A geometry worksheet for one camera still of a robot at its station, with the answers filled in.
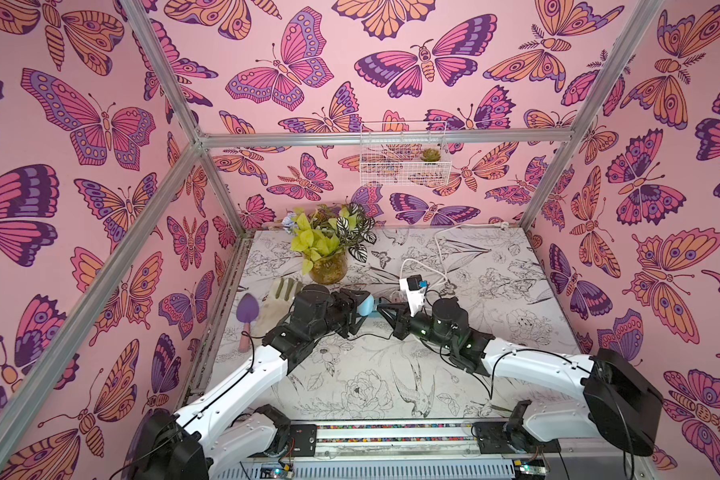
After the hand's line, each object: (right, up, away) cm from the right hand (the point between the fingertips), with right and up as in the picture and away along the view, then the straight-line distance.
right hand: (380, 305), depth 75 cm
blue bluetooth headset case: (-4, 0, -1) cm, 4 cm away
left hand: (-1, +2, 0) cm, 2 cm away
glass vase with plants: (-16, +19, +17) cm, 30 cm away
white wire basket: (+10, +45, +31) cm, 55 cm away
